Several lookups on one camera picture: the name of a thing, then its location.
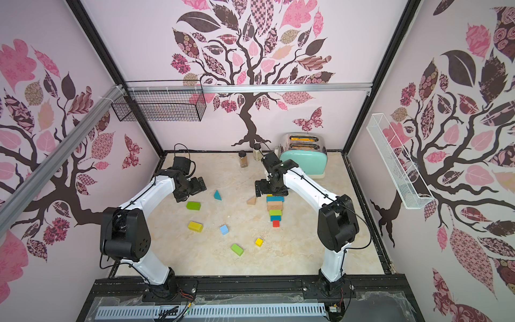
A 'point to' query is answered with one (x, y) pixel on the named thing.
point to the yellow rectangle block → (195, 227)
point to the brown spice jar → (243, 159)
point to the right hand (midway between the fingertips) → (267, 195)
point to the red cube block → (276, 224)
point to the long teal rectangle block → (275, 198)
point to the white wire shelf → (395, 163)
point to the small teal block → (275, 218)
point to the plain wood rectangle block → (274, 203)
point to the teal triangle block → (217, 196)
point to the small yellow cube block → (259, 242)
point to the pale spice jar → (257, 153)
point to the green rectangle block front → (237, 249)
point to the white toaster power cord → (278, 151)
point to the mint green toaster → (307, 151)
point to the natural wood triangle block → (251, 201)
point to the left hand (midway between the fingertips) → (195, 194)
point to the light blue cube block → (224, 230)
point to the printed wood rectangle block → (274, 207)
